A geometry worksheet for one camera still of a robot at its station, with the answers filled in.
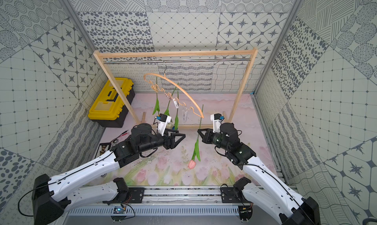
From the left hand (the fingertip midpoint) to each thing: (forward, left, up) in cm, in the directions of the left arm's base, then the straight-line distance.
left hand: (182, 130), depth 67 cm
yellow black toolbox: (+19, +48, -10) cm, 52 cm away
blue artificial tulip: (+10, +5, -11) cm, 16 cm away
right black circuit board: (-27, -32, -31) cm, 52 cm away
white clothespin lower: (+5, -1, +3) cm, 6 cm away
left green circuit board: (-28, +32, -30) cm, 52 cm away
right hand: (+3, -8, -7) cm, 11 cm away
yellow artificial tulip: (+22, +18, -8) cm, 29 cm away
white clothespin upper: (+13, +4, +5) cm, 14 cm away
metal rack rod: (+54, +35, +3) cm, 65 cm away
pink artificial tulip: (-11, -5, -13) cm, 17 cm away
